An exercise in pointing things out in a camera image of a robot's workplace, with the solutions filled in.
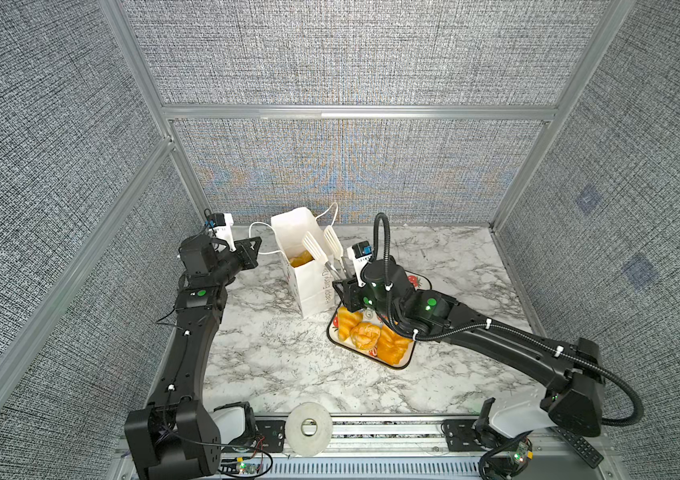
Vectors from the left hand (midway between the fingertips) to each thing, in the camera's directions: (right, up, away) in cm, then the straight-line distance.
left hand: (261, 239), depth 77 cm
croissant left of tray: (+23, -24, +13) cm, 35 cm away
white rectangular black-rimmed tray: (+47, -13, +27) cm, 56 cm away
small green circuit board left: (-1, -54, -7) cm, 54 cm away
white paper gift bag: (+13, -12, +3) cm, 18 cm away
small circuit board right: (+62, -50, -8) cm, 80 cm away
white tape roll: (+12, -50, -5) cm, 51 cm away
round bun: (+28, -27, +9) cm, 40 cm away
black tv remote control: (+77, -49, -6) cm, 92 cm away
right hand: (+20, -10, -4) cm, 23 cm away
